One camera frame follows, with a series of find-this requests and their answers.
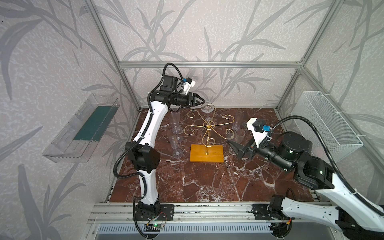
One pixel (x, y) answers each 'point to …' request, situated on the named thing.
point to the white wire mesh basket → (313, 106)
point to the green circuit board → (152, 227)
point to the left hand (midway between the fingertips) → (204, 97)
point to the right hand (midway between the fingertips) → (237, 126)
